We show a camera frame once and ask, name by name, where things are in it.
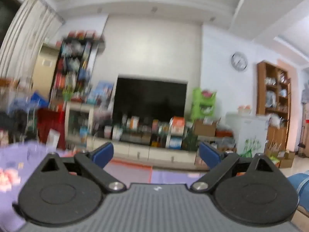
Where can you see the black television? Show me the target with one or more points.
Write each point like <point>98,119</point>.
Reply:
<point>149,99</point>

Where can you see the black bookshelf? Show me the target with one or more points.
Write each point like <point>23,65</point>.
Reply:
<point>72,65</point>

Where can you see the white TV stand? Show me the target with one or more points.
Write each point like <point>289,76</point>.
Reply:
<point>140,151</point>

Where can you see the white curtain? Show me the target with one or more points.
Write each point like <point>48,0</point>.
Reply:
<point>26,29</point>

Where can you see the blue snack bag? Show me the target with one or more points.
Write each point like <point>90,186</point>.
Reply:
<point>83,134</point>

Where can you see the round wall clock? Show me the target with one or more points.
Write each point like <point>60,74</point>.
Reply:
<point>239,61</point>

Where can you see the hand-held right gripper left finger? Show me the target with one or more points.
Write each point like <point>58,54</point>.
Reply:
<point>103,153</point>

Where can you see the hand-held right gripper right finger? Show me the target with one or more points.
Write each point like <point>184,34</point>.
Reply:
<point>208,154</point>

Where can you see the wooden display shelf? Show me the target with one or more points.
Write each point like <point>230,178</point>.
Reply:
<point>262,89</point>

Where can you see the dark green bag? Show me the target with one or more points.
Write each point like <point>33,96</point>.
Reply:
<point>190,139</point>

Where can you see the red bag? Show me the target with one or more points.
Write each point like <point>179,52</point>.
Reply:
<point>50,125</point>

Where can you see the blue white tissue pack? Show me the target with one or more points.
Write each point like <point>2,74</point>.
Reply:
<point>175,143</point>

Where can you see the white glass-door cabinet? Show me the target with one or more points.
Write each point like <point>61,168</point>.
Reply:
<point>77,123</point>

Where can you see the white chest freezer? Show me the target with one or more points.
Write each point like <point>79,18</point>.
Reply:
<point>248,130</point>

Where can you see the orange white carton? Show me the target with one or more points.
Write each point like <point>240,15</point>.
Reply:
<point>177,125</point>

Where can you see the green plastic rack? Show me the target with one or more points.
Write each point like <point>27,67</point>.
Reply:
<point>202,104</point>

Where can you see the beige cabinet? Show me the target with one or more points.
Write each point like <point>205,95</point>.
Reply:
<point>44,70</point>

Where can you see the small brown cardboard box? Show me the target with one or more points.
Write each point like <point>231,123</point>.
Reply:
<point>287,160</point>

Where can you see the white paper bag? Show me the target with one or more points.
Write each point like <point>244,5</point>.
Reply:
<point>53,139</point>

